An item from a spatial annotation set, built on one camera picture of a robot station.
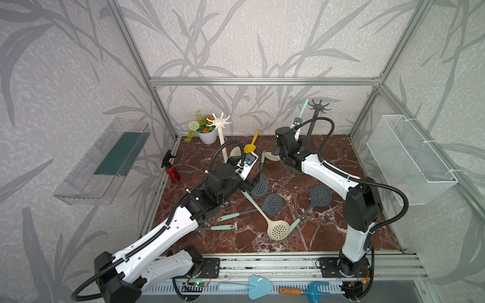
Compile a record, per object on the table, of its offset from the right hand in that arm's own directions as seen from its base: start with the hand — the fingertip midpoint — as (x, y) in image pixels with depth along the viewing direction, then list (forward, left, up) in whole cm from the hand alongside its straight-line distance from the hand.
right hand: (289, 132), depth 88 cm
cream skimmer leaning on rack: (+7, +28, -21) cm, 36 cm away
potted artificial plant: (+14, +44, -14) cm, 49 cm away
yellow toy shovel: (+12, +19, -24) cm, 33 cm away
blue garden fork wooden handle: (-59, -4, -24) cm, 64 cm away
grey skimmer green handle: (-26, +8, -23) cm, 36 cm away
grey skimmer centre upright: (-17, +14, -22) cm, 31 cm away
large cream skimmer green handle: (-21, +20, -24) cm, 37 cm away
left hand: (-22, +18, +6) cm, 29 cm away
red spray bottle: (-9, +59, -16) cm, 62 cm away
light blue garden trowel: (-57, +16, -24) cm, 64 cm away
